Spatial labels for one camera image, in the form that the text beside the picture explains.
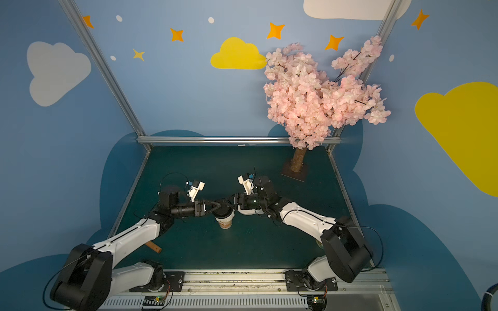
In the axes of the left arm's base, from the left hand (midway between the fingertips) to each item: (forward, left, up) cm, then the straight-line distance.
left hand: (219, 205), depth 80 cm
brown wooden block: (-14, +27, -11) cm, 33 cm away
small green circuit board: (-32, +23, -17) cm, 43 cm away
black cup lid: (-4, -3, +3) cm, 6 cm away
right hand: (+2, -5, +1) cm, 6 cm away
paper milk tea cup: (-5, -3, -6) cm, 8 cm away
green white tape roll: (-11, -44, -14) cm, 48 cm away
